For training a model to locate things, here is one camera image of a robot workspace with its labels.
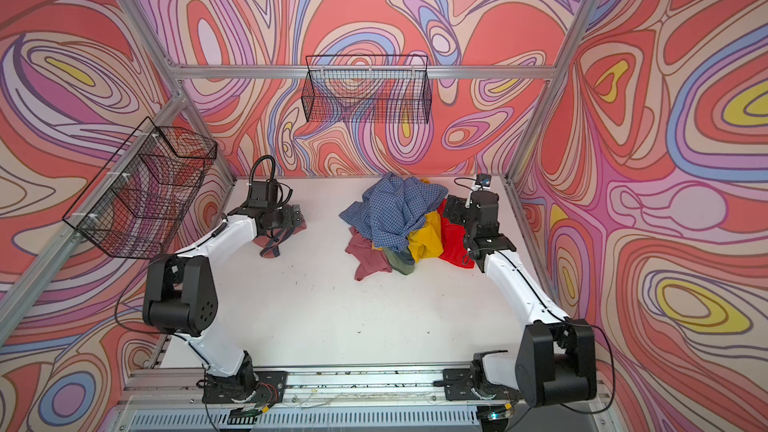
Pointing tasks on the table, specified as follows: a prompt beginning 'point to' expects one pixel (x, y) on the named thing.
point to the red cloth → (453, 238)
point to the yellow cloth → (427, 240)
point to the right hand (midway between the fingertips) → (463, 204)
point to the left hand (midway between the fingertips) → (288, 212)
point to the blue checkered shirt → (394, 207)
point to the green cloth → (401, 261)
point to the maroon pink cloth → (371, 259)
